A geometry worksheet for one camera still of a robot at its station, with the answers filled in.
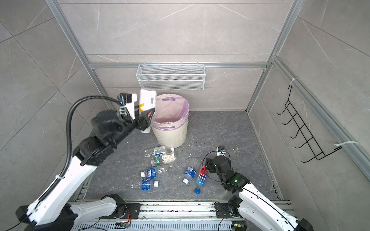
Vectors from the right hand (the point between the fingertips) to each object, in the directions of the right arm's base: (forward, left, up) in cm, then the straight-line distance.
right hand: (213, 158), depth 83 cm
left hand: (+6, +31, +37) cm, 49 cm away
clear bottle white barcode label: (+8, +35, -4) cm, 36 cm away
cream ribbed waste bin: (+12, +25, +4) cm, 28 cm away
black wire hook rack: (+3, -41, +23) cm, 47 cm away
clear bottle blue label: (-6, +35, -4) cm, 36 cm away
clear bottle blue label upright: (-7, +14, -4) cm, 16 cm away
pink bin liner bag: (+32, +25, +7) cm, 41 cm away
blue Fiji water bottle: (-9, +7, -4) cm, 12 cm away
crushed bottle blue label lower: (-13, +38, -3) cm, 41 cm away
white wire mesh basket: (+53, +25, +21) cm, 62 cm away
